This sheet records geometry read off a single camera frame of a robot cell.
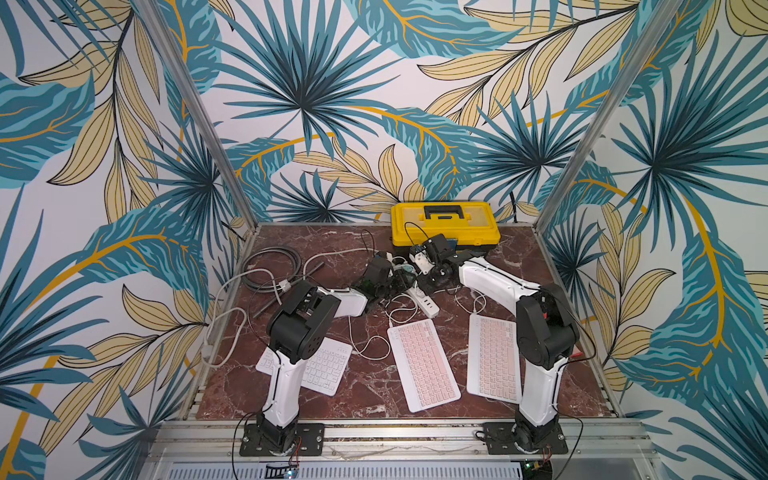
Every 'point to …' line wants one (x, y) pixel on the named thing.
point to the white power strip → (427, 305)
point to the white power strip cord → (228, 276)
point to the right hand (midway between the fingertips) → (425, 281)
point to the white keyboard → (322, 374)
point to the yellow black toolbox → (471, 223)
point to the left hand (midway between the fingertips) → (412, 282)
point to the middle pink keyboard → (423, 366)
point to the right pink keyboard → (493, 365)
